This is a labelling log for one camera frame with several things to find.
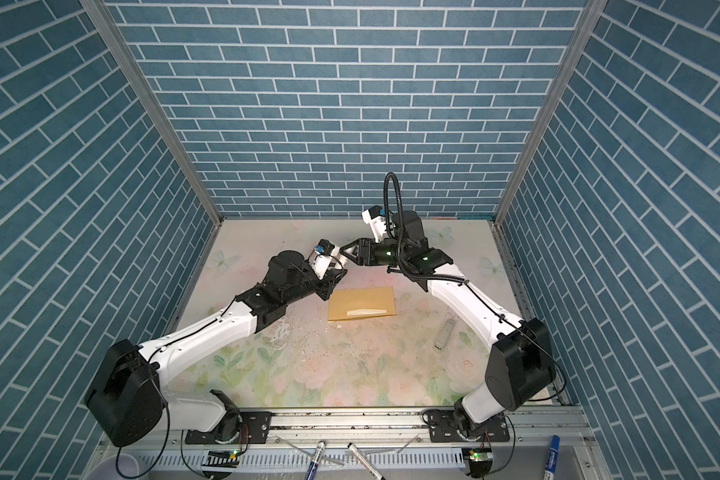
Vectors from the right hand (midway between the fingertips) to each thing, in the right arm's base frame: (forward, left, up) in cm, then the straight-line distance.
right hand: (343, 248), depth 75 cm
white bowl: (-48, +47, -22) cm, 70 cm away
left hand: (-1, +1, -7) cm, 7 cm away
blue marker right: (-39, -51, -28) cm, 71 cm away
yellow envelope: (0, -1, -28) cm, 28 cm away
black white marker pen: (-41, -9, -28) cm, 51 cm away
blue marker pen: (-44, +3, -27) cm, 52 cm away
